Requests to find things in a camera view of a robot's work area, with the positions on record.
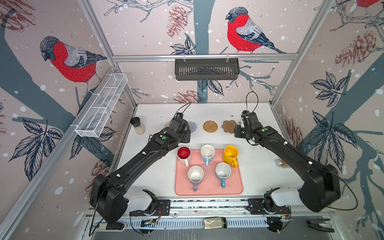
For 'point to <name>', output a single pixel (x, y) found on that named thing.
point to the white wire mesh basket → (91, 123)
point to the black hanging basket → (207, 69)
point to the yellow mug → (230, 155)
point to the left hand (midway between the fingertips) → (186, 129)
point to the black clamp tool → (320, 224)
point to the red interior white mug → (183, 154)
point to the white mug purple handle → (195, 175)
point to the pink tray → (210, 185)
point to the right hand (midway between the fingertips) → (236, 129)
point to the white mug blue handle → (223, 171)
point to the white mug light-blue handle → (207, 153)
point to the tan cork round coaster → (210, 126)
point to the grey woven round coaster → (192, 126)
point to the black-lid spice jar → (139, 129)
